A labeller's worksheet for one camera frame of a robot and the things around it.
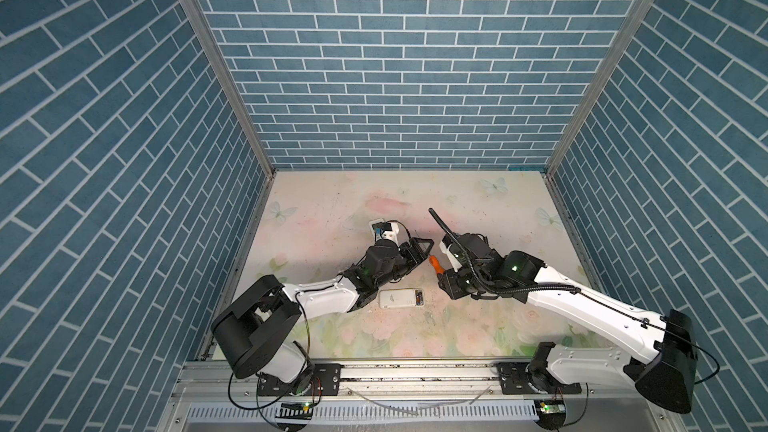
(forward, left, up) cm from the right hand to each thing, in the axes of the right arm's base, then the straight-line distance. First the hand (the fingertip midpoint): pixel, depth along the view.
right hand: (438, 280), depth 76 cm
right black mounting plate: (-18, -20, -14) cm, 30 cm away
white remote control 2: (0, +10, -13) cm, 16 cm away
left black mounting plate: (-22, +27, -14) cm, 38 cm away
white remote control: (+24, +22, -10) cm, 34 cm away
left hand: (+8, +2, +1) cm, 9 cm away
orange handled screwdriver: (+4, +1, 0) cm, 4 cm away
